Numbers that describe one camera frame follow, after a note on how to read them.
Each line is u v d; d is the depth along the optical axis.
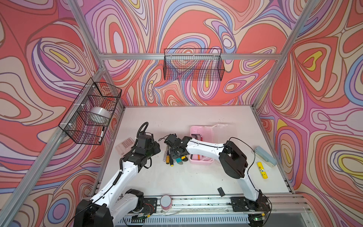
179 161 0.89
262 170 0.84
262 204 0.72
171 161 0.88
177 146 0.68
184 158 0.88
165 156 0.89
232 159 0.54
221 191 0.78
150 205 0.72
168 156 0.89
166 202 0.71
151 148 0.69
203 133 1.01
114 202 0.42
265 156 0.86
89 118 0.72
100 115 0.70
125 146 0.93
